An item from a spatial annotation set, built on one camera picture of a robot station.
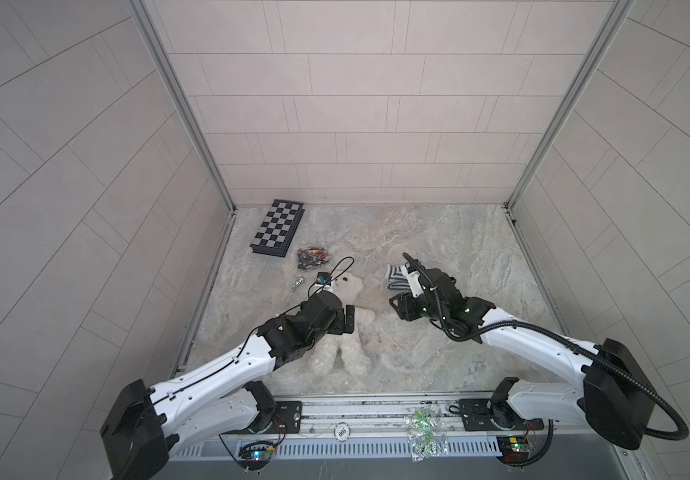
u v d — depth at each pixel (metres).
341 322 0.68
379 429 0.70
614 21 0.72
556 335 0.47
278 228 1.05
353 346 0.77
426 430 0.69
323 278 0.67
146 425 0.39
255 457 0.65
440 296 0.60
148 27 0.73
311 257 0.99
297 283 0.92
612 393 0.40
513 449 0.68
